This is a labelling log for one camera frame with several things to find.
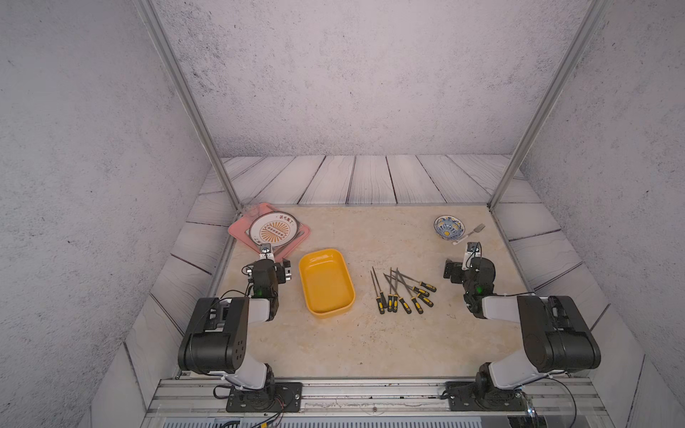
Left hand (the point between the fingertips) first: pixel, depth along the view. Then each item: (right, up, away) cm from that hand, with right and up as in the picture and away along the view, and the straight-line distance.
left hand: (274, 259), depth 94 cm
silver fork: (+78, +10, +17) cm, 81 cm away
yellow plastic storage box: (+18, -8, +2) cm, 20 cm away
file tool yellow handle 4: (+53, -9, +1) cm, 54 cm away
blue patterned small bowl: (+67, +11, +17) cm, 70 cm away
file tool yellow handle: (+38, -12, -1) cm, 40 cm away
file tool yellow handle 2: (+44, -13, -3) cm, 46 cm away
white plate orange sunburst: (-5, +11, +17) cm, 21 cm away
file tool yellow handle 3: (+49, -15, -5) cm, 52 cm away
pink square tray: (-19, +10, +17) cm, 28 cm away
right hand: (+67, 0, 0) cm, 67 cm away
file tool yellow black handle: (+36, -13, -2) cm, 39 cm away
